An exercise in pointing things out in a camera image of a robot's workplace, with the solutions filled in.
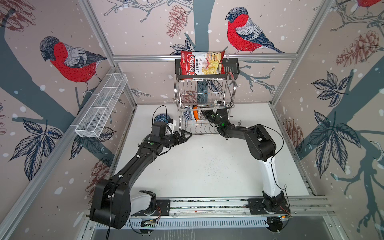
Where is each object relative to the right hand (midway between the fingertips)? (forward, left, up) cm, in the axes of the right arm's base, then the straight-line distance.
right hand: (197, 110), depth 96 cm
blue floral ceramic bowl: (-2, +4, -5) cm, 6 cm away
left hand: (-23, +4, +3) cm, 23 cm away
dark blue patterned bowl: (+4, +27, -12) cm, 30 cm away
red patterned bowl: (-1, +6, -2) cm, 7 cm away
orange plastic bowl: (0, +1, -2) cm, 2 cm away
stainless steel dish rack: (+26, +5, -9) cm, 28 cm away
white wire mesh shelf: (-20, +50, +17) cm, 56 cm away
